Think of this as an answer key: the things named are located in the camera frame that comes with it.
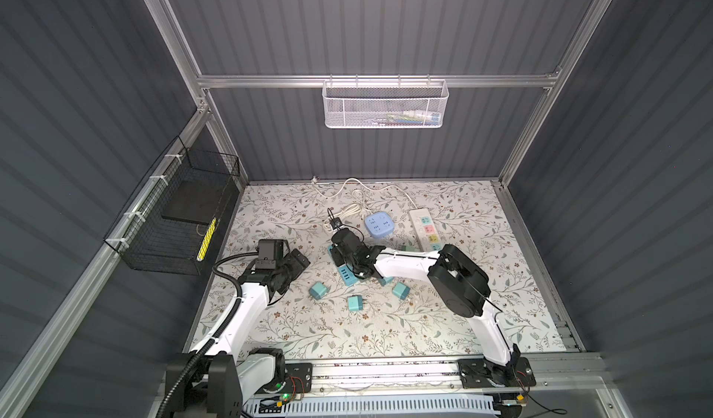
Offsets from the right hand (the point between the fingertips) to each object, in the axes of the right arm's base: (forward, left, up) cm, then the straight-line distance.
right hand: (338, 248), depth 95 cm
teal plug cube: (-14, +6, -3) cm, 15 cm away
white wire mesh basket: (+65, -19, +17) cm, 70 cm away
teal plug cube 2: (-11, -16, -2) cm, 19 cm away
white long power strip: (+8, -32, -3) cm, 33 cm away
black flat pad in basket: (0, +38, +26) cm, 46 cm away
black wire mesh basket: (-7, +41, +24) cm, 48 cm away
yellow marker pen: (-12, +30, +25) cm, 41 cm away
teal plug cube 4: (-19, -6, -2) cm, 20 cm away
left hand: (-9, +11, +4) cm, 15 cm away
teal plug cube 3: (-15, -21, -2) cm, 26 cm away
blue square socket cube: (+11, -14, -1) cm, 18 cm away
